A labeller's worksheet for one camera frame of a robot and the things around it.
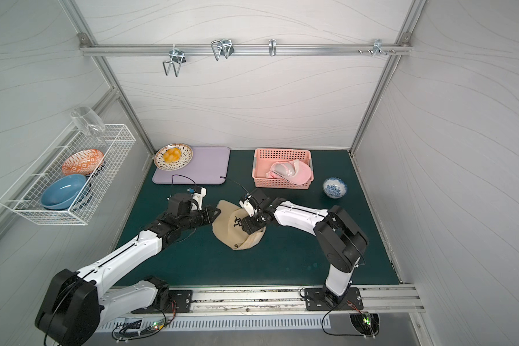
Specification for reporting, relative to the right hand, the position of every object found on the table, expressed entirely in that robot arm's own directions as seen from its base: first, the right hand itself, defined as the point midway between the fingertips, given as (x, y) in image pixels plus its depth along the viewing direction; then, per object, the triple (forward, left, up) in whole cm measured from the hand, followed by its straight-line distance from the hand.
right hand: (248, 223), depth 89 cm
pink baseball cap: (+28, -20, +1) cm, 34 cm away
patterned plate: (+40, +39, -2) cm, 56 cm away
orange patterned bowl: (+5, +54, +31) cm, 62 cm away
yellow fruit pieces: (+38, +46, +1) cm, 59 cm away
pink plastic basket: (+40, -4, -1) cm, 40 cm away
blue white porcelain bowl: (+23, -40, -4) cm, 46 cm away
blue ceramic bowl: (-8, +51, +32) cm, 61 cm away
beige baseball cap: (-3, +8, +4) cm, 9 cm away
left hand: (0, +10, +9) cm, 14 cm away
